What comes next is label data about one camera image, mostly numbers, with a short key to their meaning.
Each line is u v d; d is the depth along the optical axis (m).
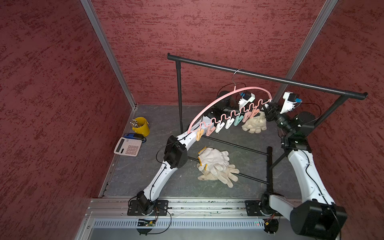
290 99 0.58
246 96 0.64
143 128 0.95
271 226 0.71
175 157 0.59
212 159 0.87
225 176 0.82
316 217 0.38
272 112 0.61
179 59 0.53
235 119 0.63
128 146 0.95
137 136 0.97
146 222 0.72
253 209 0.74
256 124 0.74
